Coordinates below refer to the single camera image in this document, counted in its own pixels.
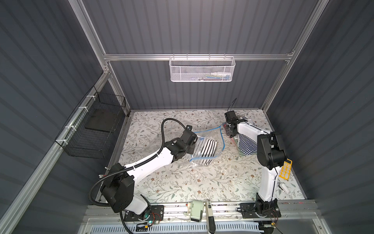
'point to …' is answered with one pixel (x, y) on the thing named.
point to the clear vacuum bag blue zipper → (174, 130)
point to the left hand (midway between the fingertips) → (191, 145)
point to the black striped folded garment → (207, 151)
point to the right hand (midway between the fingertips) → (236, 129)
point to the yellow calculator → (285, 171)
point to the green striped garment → (235, 141)
